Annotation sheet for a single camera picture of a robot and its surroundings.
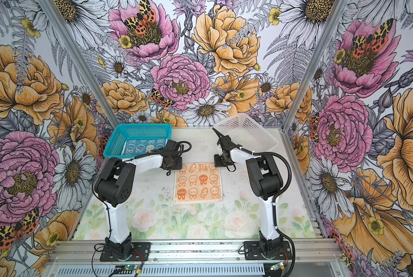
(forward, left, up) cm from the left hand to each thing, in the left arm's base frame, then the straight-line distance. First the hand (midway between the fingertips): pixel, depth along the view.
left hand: (176, 168), depth 101 cm
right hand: (+1, -24, 0) cm, 24 cm away
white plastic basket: (+25, -45, +2) cm, 52 cm away
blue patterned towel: (+15, +25, +2) cm, 29 cm away
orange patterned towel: (-10, -13, +1) cm, 16 cm away
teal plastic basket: (+23, +37, +6) cm, 44 cm away
